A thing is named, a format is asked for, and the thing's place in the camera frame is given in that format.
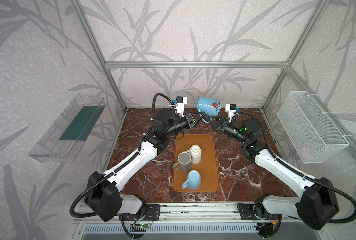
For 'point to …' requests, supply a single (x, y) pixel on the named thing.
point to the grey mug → (184, 164)
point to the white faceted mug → (195, 152)
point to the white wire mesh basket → (314, 137)
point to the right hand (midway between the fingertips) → (207, 114)
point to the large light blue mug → (194, 181)
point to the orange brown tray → (209, 176)
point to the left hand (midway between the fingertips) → (207, 112)
